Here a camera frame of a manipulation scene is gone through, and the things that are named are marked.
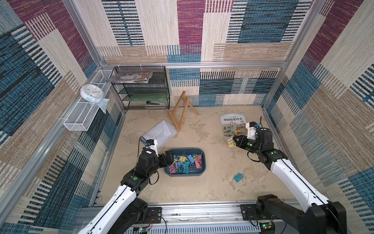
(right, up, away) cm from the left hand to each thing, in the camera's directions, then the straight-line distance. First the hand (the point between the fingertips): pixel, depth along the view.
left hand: (167, 152), depth 79 cm
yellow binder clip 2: (+8, -6, +10) cm, 14 cm away
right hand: (+36, +8, +3) cm, 37 cm away
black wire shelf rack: (-15, +36, +33) cm, 51 cm away
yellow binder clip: (+35, +4, +4) cm, 35 cm away
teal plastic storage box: (+6, -10, +10) cm, 15 cm away
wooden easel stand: (-2, +23, +33) cm, 40 cm away
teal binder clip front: (+40, -15, +4) cm, 43 cm away
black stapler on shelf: (-14, +30, +33) cm, 47 cm away
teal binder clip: (+10, -12, +8) cm, 17 cm away
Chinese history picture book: (+44, +14, +29) cm, 55 cm away
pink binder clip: (+2, -12, +7) cm, 14 cm away
